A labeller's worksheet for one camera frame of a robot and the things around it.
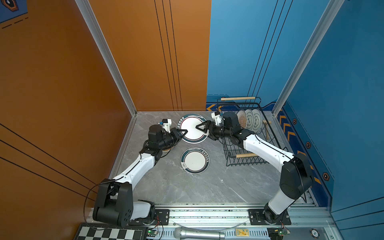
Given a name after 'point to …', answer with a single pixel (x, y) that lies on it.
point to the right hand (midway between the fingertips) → (198, 130)
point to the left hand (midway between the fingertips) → (188, 130)
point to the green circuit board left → (152, 232)
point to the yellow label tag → (242, 232)
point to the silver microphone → (180, 233)
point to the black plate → (167, 149)
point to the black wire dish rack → (238, 155)
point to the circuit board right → (277, 233)
